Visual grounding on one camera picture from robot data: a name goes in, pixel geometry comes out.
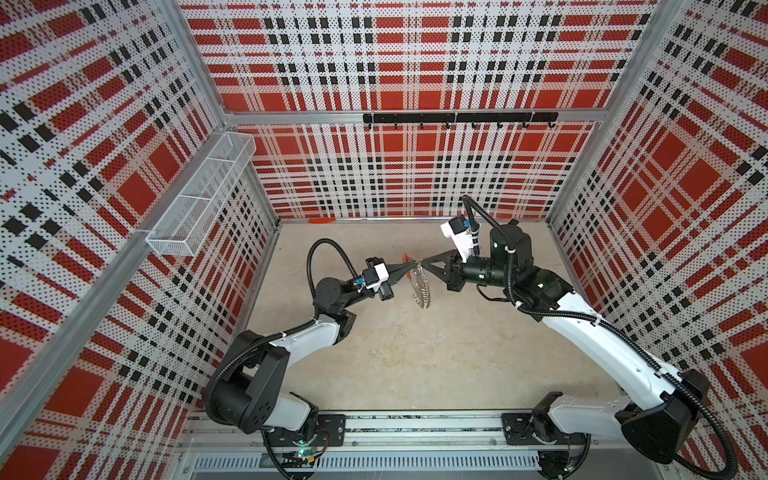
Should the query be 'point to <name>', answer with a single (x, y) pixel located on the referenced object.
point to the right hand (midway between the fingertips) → (425, 267)
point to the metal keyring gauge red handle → (420, 286)
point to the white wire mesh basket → (185, 225)
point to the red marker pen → (321, 220)
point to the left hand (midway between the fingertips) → (415, 263)
